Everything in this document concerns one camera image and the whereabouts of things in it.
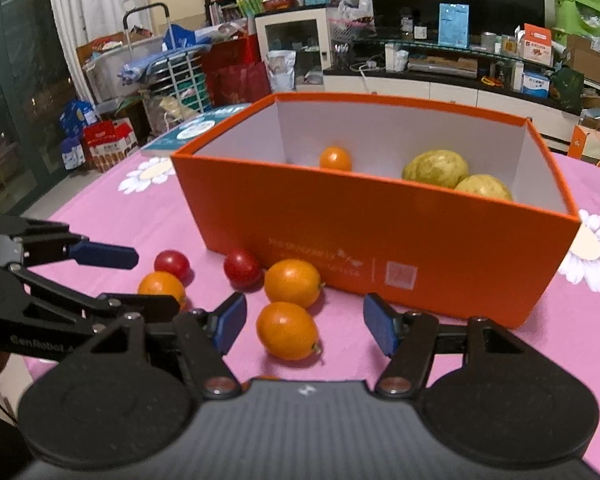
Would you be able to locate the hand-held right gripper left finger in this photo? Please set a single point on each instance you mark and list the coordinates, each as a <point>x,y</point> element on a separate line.
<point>230,322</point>

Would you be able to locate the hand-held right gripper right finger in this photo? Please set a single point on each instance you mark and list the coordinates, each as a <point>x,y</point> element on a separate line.
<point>380,322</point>

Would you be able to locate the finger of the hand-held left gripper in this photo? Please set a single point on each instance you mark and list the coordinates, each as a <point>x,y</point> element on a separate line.
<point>130,305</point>
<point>105,256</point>

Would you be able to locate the orange kumquat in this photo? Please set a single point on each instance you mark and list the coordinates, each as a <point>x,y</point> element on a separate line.
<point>287,330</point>
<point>335,158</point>
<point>293,282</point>
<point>161,287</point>

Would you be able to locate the red cherry tomato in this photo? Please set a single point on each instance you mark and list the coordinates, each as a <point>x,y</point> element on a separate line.
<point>242,269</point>
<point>171,264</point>

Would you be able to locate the orange cardboard box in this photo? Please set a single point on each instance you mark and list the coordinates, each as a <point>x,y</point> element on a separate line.
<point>305,210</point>

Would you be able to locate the yellow passion fruit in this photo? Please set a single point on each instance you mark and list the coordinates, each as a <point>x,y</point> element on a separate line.
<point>435,169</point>
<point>482,187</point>

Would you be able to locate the pink flower-print tablecloth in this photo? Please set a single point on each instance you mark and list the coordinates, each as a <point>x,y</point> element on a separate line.
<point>130,220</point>

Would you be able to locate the red-white cartons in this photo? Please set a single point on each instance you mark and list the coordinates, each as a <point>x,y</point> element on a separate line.
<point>110,142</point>

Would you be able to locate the blue cartons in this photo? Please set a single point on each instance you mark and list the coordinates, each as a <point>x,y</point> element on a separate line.
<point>72,125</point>

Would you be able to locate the teal paperback book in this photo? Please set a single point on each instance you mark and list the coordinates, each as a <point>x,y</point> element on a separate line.
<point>195,130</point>

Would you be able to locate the translucent storage bin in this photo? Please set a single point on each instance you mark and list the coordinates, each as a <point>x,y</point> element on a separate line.
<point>110,70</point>

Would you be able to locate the dark glass sliding door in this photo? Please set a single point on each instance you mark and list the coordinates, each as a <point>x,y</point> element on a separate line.
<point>20,85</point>

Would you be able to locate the metal shopping trolley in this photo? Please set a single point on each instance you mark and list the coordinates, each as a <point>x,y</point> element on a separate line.
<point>180,75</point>

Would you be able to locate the red gift bag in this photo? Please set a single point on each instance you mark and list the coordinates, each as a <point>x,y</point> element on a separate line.
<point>237,77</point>

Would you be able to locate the blue bag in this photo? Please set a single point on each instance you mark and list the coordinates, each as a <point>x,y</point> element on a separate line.
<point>177,37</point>

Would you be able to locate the white television stand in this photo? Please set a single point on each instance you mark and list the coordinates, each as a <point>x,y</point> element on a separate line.
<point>455,92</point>

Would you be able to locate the white curtain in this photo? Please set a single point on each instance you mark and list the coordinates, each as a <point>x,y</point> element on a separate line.
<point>95,10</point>

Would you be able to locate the white patterned pouch bag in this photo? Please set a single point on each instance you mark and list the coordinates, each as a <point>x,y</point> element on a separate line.
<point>281,70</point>

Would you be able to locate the large orange-white carton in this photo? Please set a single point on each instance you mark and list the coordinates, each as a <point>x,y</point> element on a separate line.
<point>595,152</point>

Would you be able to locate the blue-white tissue box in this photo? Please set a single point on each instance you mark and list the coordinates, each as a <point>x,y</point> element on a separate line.
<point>535,84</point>

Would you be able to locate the dark green bag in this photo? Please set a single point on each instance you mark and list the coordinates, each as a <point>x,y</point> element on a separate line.
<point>565,87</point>

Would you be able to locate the white glass-door cabinet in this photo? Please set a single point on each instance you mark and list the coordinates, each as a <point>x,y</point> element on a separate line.
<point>290,14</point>

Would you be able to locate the light blue card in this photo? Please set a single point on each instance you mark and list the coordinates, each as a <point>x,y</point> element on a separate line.
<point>453,25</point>

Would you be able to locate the orange-white snack box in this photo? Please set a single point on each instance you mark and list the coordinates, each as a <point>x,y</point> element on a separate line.
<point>536,44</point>

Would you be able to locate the brown cardboard box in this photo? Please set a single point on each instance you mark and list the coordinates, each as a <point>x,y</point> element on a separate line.
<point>592,60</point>

